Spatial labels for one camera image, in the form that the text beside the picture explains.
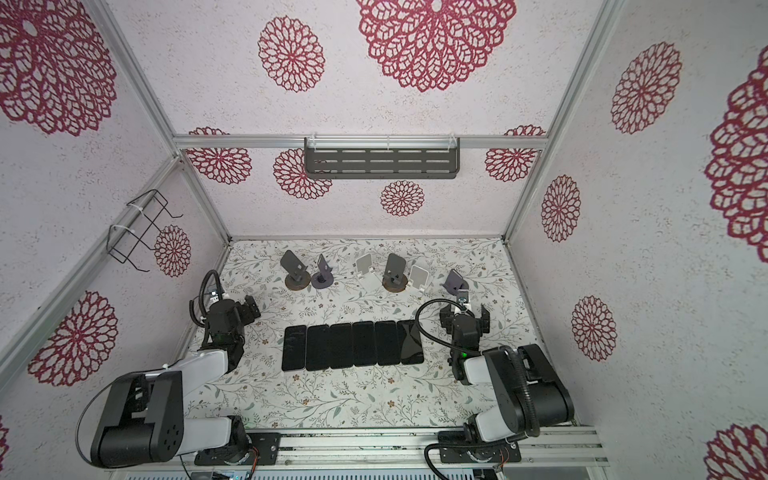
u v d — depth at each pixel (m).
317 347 0.91
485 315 0.84
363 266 1.04
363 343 0.93
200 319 0.67
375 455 0.73
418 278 1.03
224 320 0.68
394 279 1.02
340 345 0.91
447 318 0.83
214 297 0.76
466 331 0.69
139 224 0.79
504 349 0.50
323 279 1.05
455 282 1.03
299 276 1.02
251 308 0.84
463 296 0.79
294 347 0.90
